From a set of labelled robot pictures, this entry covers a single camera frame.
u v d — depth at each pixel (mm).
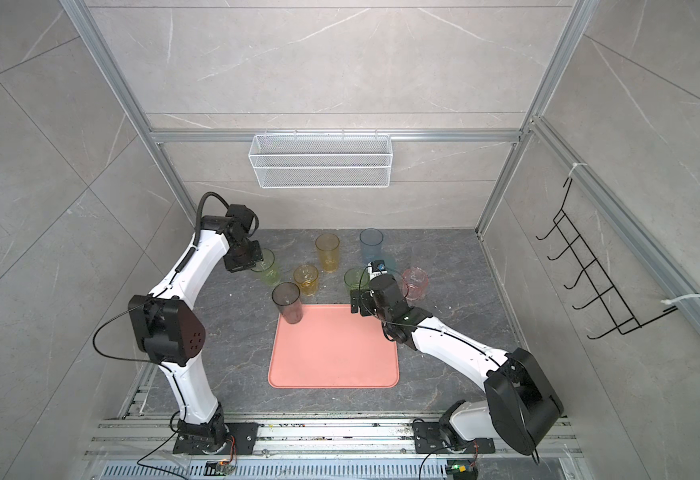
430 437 737
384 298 632
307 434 749
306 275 1018
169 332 497
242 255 751
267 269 868
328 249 1007
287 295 860
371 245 1009
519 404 410
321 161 1007
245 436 731
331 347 879
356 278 980
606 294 637
